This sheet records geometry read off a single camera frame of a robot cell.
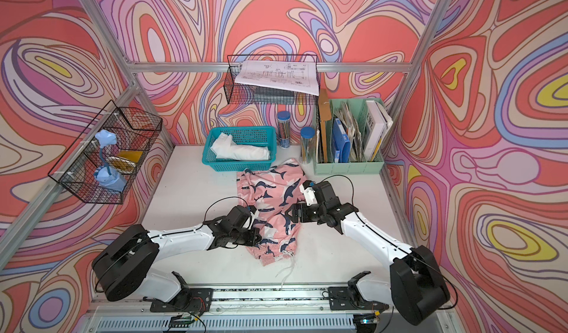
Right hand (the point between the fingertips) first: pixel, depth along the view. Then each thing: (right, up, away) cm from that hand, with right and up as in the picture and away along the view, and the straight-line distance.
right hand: (296, 217), depth 83 cm
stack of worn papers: (+24, +36, +10) cm, 45 cm away
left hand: (-13, -9, +3) cm, 16 cm away
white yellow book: (+36, +38, +10) cm, 53 cm away
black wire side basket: (-67, +20, -10) cm, 70 cm away
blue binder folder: (+20, +29, +12) cm, 38 cm away
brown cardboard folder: (+12, +41, +6) cm, 43 cm away
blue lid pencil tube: (-5, +38, +28) cm, 48 cm away
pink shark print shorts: (-12, +8, +19) cm, 23 cm away
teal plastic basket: (-18, +36, +36) cm, 54 cm away
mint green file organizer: (+31, +47, +23) cm, 61 cm away
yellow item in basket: (-56, +22, -12) cm, 61 cm away
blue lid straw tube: (+6, +29, +20) cm, 36 cm away
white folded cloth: (-35, +29, +28) cm, 53 cm away
